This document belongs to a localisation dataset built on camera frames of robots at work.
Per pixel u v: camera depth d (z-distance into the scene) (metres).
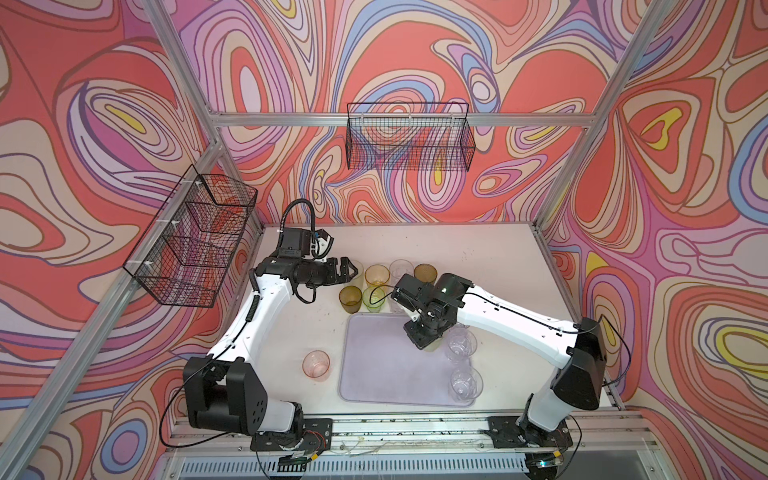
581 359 0.43
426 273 0.99
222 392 0.41
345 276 0.72
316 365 0.84
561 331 0.44
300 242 0.64
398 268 1.01
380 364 0.86
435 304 0.52
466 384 0.80
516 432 0.73
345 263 0.73
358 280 0.93
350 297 0.97
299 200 0.65
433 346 0.79
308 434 0.73
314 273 0.68
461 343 0.85
